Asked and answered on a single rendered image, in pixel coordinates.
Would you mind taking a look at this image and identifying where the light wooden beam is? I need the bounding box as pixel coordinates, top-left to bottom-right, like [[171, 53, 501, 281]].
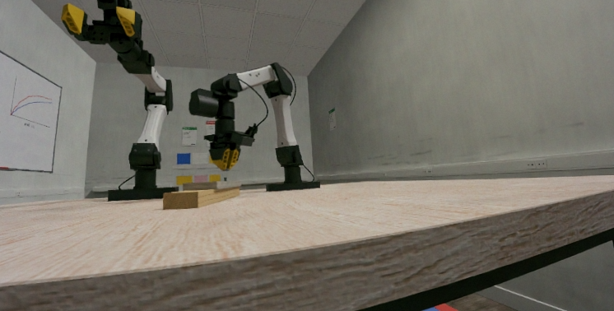
[[163, 187, 240, 210]]

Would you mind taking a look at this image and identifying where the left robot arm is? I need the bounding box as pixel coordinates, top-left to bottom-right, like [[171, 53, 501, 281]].
[[188, 63, 320, 188]]

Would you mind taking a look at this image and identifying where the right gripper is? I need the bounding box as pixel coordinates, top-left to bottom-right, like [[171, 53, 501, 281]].
[[61, 4, 142, 53]]

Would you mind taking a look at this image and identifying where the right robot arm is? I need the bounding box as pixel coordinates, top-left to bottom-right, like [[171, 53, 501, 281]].
[[97, 0, 179, 193]]

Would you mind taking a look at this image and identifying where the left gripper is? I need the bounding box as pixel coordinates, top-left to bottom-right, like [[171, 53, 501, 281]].
[[204, 119, 241, 170]]

